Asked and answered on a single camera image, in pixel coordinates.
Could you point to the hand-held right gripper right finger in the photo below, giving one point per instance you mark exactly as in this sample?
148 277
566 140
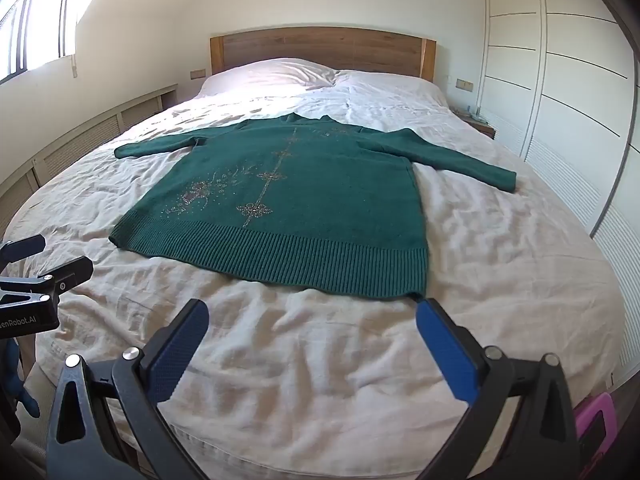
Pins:
445 345

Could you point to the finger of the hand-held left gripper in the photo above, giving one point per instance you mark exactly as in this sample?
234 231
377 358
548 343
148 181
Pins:
25 250
70 272

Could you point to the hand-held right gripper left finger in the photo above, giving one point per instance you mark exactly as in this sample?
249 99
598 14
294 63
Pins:
180 345

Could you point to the green knitted sweater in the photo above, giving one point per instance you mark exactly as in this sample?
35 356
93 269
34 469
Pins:
300 210

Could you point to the person's left hand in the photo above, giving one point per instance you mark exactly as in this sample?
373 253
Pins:
22 385

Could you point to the white radiator cover cabinet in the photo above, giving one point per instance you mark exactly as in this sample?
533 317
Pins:
75 145

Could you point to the bed with white sheet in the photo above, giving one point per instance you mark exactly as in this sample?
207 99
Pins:
300 360

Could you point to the pink plastic object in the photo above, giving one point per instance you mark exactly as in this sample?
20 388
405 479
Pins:
597 407

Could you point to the wooden nightstand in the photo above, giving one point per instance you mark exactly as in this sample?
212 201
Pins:
482 127

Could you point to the small items on nightstand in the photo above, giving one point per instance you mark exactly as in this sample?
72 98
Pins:
475 115

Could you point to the window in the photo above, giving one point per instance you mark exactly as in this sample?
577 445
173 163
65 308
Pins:
30 15

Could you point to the white pillow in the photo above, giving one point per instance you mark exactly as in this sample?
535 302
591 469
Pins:
272 75
390 87

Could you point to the white louvred wardrobe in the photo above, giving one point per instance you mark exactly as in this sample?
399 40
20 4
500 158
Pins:
565 110

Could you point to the wooden headboard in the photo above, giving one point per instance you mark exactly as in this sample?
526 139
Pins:
325 47

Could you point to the white wall bracket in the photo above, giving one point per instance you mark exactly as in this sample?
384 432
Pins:
74 66

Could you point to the wall switch plate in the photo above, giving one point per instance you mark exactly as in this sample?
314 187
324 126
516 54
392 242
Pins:
464 85
198 74

